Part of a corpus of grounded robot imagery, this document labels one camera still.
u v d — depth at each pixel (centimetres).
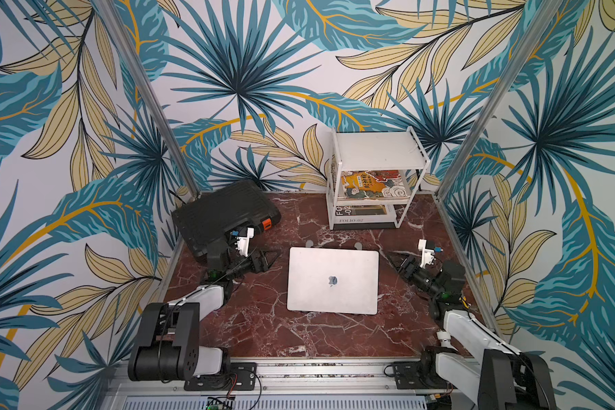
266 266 75
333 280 85
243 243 78
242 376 73
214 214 101
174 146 101
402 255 75
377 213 106
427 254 76
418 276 73
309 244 88
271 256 79
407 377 74
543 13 69
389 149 85
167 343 42
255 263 75
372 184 95
